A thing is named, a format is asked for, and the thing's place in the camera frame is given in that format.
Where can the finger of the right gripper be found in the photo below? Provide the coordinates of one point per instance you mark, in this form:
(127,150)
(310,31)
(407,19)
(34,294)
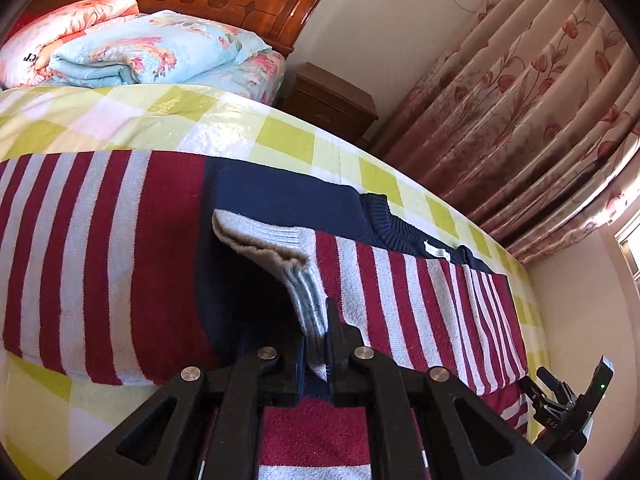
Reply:
(550,382)

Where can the window with metal bars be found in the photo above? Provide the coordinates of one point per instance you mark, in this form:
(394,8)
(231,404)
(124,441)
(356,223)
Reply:
(628,237)

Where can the black camera box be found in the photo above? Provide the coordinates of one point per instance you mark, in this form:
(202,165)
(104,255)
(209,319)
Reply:
(601,379)

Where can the dark wooden nightstand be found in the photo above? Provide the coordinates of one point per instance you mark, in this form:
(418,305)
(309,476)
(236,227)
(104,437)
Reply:
(330,103)

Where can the pink floral curtain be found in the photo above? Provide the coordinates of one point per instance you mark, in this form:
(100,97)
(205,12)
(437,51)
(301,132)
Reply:
(528,124)

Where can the floral pillow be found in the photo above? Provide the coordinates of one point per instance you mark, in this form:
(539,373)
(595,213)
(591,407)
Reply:
(259,78)

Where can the light blue floral quilt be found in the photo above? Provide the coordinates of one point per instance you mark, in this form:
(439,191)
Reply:
(160,48)

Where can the red white navy striped sweater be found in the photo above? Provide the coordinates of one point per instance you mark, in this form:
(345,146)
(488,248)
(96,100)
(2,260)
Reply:
(125,267)

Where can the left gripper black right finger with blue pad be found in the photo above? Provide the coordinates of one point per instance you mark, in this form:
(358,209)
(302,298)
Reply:
(424,425)

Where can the yellow checkered bed cover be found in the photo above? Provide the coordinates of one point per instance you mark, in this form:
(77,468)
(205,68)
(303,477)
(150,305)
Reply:
(48,419)

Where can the pink floral quilt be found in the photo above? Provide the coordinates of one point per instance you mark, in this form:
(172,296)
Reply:
(25,56)

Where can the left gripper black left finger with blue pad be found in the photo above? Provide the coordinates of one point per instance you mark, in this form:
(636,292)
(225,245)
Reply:
(203,424)

